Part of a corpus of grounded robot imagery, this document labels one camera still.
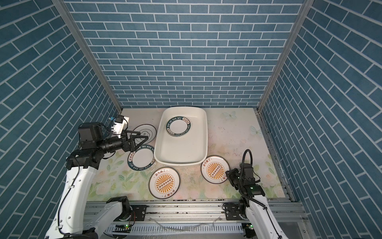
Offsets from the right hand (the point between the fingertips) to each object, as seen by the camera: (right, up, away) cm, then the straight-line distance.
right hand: (224, 171), depth 86 cm
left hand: (-40, +23, -20) cm, 50 cm away
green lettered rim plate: (-50, +6, +5) cm, 51 cm away
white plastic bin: (-20, +10, +14) cm, 27 cm away
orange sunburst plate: (-35, -5, -3) cm, 35 cm away
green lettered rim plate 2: (-31, +26, +23) cm, 46 cm away
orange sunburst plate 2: (-6, +1, +3) cm, 7 cm away
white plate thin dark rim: (-54, +23, +20) cm, 62 cm away
